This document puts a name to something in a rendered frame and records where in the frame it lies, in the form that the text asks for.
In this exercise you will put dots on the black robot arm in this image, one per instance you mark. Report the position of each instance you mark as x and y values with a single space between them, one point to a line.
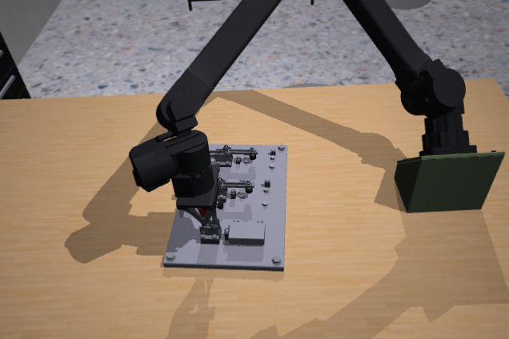
439 89

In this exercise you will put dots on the black toggle clamp with red handle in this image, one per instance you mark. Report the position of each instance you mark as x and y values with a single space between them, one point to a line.
222 194
224 159

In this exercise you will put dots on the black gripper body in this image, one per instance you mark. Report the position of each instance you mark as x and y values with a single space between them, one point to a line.
206 188

